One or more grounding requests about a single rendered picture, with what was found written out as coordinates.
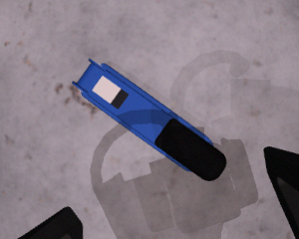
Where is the blue stapler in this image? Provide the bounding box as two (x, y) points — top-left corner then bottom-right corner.
(74, 60), (226, 181)

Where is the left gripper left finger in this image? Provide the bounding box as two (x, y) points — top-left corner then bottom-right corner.
(18, 206), (83, 239)

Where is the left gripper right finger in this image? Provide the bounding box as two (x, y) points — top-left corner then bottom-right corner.
(263, 146), (299, 239)

